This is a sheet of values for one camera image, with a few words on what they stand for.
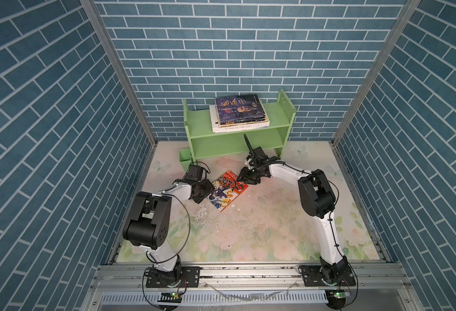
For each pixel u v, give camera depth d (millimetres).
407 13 722
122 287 722
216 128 853
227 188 988
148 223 469
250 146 894
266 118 886
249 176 902
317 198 583
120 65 866
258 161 825
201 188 866
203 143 981
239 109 869
